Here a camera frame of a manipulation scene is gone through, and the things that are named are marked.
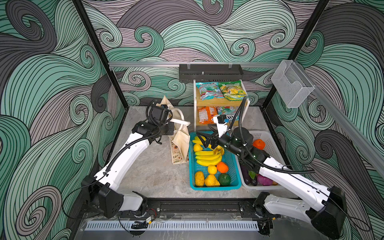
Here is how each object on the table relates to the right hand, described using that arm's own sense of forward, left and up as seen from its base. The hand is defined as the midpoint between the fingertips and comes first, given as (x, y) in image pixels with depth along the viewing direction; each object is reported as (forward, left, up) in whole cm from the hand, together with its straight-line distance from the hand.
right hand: (203, 129), depth 68 cm
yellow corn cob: (-14, +1, -27) cm, 30 cm away
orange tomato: (+8, -37, -26) cm, 46 cm away
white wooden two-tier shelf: (+16, +2, +2) cm, 16 cm away
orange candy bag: (+22, -4, -14) cm, 26 cm away
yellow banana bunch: (-1, -6, -28) cm, 28 cm away
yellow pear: (-15, -5, -26) cm, 31 cm away
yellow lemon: (-9, -6, -26) cm, 28 cm away
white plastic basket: (+3, -43, -25) cm, 49 cm away
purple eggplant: (-13, -24, -26) cm, 38 cm away
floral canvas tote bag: (0, +12, -11) cm, 16 cm away
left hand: (+7, +17, -7) cm, 19 cm away
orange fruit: (-7, -12, -26) cm, 30 cm away
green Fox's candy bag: (+24, -19, -14) cm, 34 cm away
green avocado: (-14, -12, -26) cm, 32 cm away
